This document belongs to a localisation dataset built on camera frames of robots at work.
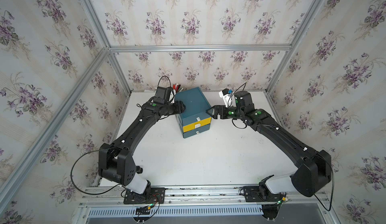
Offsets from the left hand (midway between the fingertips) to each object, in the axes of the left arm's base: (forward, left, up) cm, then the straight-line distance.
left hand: (183, 108), depth 83 cm
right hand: (-5, -16, +4) cm, 17 cm away
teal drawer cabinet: (-6, -7, -2) cm, 9 cm away
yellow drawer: (-6, -8, -8) cm, 13 cm away
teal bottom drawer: (-5, -8, -16) cm, 19 cm away
